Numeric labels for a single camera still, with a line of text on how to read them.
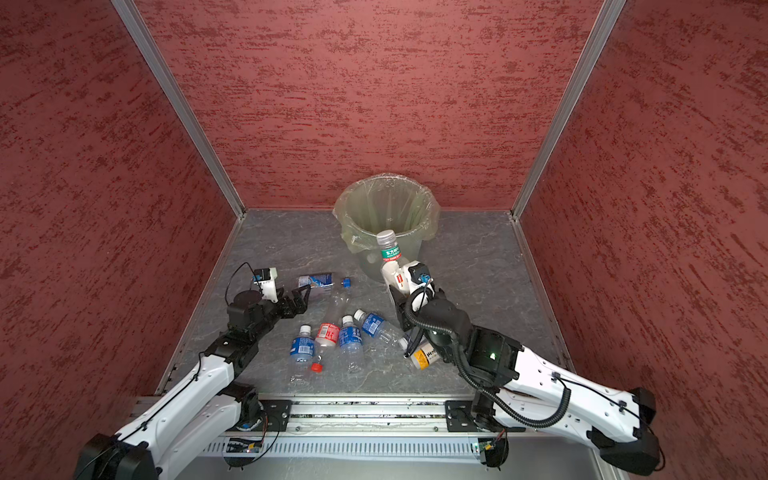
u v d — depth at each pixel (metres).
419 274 0.52
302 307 0.76
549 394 0.44
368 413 0.76
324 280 0.93
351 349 0.81
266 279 0.71
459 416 0.74
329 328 0.83
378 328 0.84
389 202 0.98
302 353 0.80
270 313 0.70
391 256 0.61
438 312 0.47
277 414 0.74
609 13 0.71
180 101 0.87
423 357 0.79
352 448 0.77
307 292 0.80
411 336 0.55
